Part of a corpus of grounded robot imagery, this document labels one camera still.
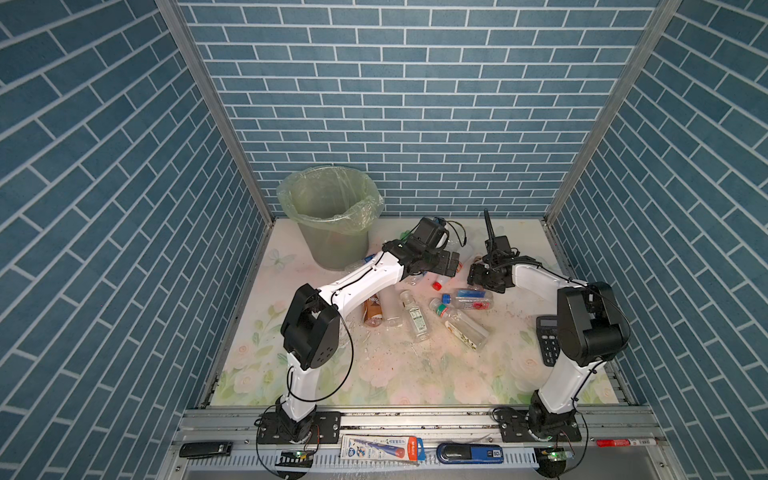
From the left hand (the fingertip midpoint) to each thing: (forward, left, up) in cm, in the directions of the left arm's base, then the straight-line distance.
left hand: (446, 259), depth 86 cm
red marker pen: (-44, -40, -15) cm, 61 cm away
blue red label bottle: (-3, -10, -18) cm, 21 cm away
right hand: (+3, -12, -13) cm, 18 cm away
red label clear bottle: (+3, -1, -16) cm, 16 cm away
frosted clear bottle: (-7, +16, -18) cm, 25 cm away
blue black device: (-46, -2, -13) cm, 47 cm away
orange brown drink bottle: (-9, +22, -14) cm, 28 cm away
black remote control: (-43, +59, -15) cm, 75 cm away
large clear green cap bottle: (-14, -6, -16) cm, 22 cm away
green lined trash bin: (+29, +37, -6) cm, 47 cm away
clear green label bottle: (-13, +8, -12) cm, 19 cm away
